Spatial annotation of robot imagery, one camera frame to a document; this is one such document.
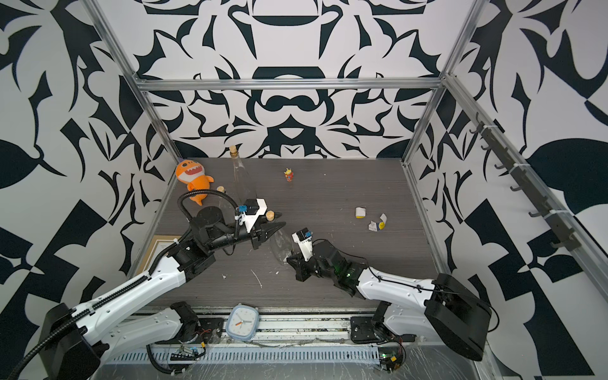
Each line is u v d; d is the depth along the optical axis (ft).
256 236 1.95
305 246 2.34
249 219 1.89
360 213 3.27
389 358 2.33
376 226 3.22
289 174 3.55
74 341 1.25
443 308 1.38
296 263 2.55
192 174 3.44
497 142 2.10
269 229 2.05
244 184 3.56
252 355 2.34
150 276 1.59
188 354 2.28
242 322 2.41
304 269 2.30
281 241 2.37
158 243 3.00
